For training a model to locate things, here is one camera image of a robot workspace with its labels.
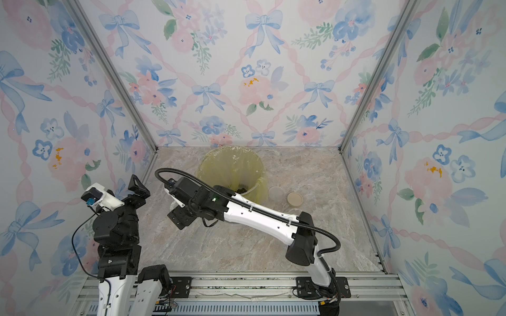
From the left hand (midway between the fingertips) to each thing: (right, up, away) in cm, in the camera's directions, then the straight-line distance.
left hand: (125, 181), depth 64 cm
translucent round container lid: (+53, -8, +35) cm, 64 cm away
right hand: (+16, -10, +5) cm, 20 cm away
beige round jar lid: (+62, -11, +34) cm, 72 cm away
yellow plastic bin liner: (+35, +4, +23) cm, 42 cm away
